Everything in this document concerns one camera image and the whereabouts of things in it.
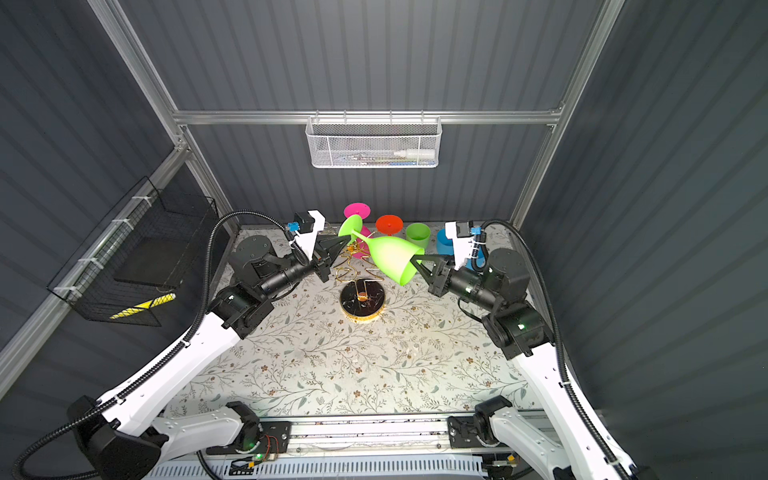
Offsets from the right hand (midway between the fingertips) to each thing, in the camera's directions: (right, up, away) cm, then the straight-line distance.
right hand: (415, 263), depth 60 cm
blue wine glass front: (+12, +5, +34) cm, 36 cm away
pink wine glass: (-12, +4, +16) cm, 21 cm away
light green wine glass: (+5, +8, +40) cm, 41 cm away
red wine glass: (-5, +10, +19) cm, 22 cm away
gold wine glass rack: (-14, -13, +37) cm, 42 cm away
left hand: (-14, +6, +3) cm, 15 cm away
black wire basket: (-68, -1, +11) cm, 69 cm away
